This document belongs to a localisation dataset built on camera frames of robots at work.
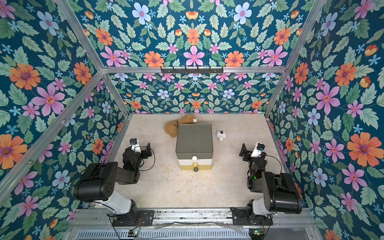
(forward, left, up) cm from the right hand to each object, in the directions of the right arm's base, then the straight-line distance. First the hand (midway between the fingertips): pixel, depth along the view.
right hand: (252, 145), depth 87 cm
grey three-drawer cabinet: (-8, +33, +9) cm, 35 cm away
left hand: (+1, +68, -2) cm, 68 cm away
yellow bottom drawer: (-12, +34, -7) cm, 36 cm away
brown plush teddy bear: (+13, +51, 0) cm, 53 cm away
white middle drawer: (-11, +27, -1) cm, 30 cm away
